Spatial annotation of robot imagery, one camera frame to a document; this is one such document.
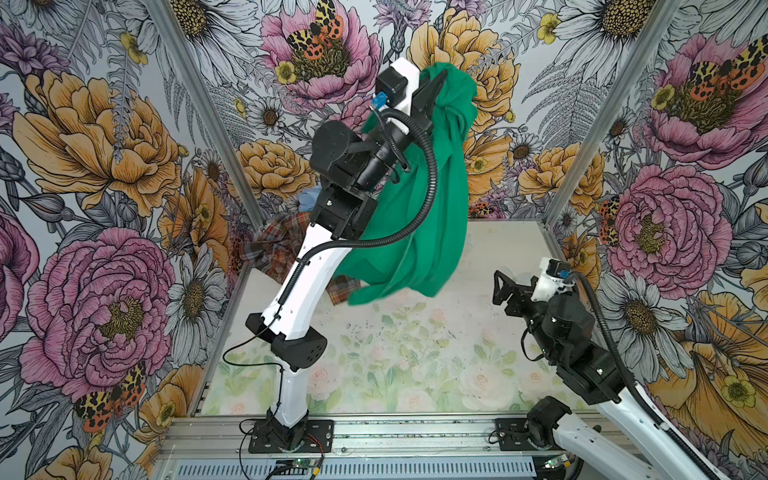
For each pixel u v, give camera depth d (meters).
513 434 0.74
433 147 0.46
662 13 0.72
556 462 0.72
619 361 0.88
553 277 0.57
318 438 0.74
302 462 0.71
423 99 0.42
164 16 0.71
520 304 0.61
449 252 0.60
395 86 0.34
